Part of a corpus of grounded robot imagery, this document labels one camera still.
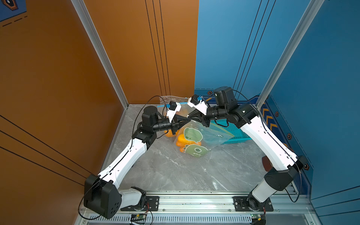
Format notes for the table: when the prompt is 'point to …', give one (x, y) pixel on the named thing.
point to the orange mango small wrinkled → (182, 145)
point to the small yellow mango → (181, 138)
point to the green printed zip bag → (195, 138)
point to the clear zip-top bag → (166, 99)
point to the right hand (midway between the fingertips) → (191, 113)
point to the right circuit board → (256, 216)
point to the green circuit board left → (139, 216)
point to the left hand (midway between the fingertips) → (189, 119)
